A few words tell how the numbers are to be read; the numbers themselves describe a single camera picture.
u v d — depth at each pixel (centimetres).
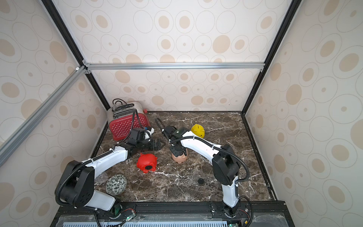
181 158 85
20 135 54
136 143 69
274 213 73
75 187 43
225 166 48
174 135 61
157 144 79
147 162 82
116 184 81
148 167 83
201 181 83
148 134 73
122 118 92
